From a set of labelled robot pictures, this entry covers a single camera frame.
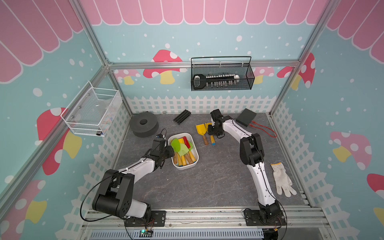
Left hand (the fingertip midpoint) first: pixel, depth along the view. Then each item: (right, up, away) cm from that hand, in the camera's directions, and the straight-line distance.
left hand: (172, 151), depth 93 cm
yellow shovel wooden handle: (+21, +6, +10) cm, 24 cm away
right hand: (+25, +12, +15) cm, 31 cm away
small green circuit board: (-11, -37, -20) cm, 44 cm away
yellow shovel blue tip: (+26, +8, +10) cm, 29 cm away
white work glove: (+64, -16, -8) cm, 67 cm away
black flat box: (+55, +23, +27) cm, 66 cm away
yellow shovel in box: (+7, -6, -1) cm, 9 cm away
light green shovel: (+6, -1, +4) cm, 8 cm away
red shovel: (+8, +5, +7) cm, 12 cm away
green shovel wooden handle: (+2, -4, -3) cm, 5 cm away
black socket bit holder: (+17, +43, -4) cm, 46 cm away
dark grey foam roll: (-23, +17, +15) cm, 32 cm away
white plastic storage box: (+11, +7, +6) cm, 15 cm away
